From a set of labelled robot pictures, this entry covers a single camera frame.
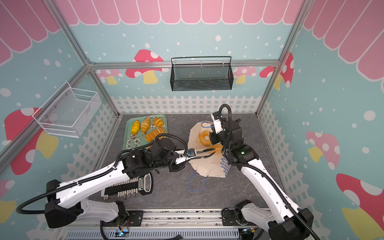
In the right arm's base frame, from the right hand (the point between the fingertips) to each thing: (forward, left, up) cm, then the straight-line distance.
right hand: (212, 125), depth 73 cm
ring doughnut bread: (+13, +4, -24) cm, 28 cm away
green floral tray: (+11, +53, -30) cm, 62 cm away
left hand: (-14, +13, -6) cm, 20 cm away
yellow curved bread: (+22, +52, -28) cm, 63 cm away
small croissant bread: (+24, +46, -27) cm, 58 cm away
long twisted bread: (+13, +39, -27) cm, 49 cm away
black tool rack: (-19, +37, -29) cm, 51 cm away
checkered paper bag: (-10, -3, -24) cm, 26 cm away
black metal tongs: (-9, +4, -10) cm, 14 cm away
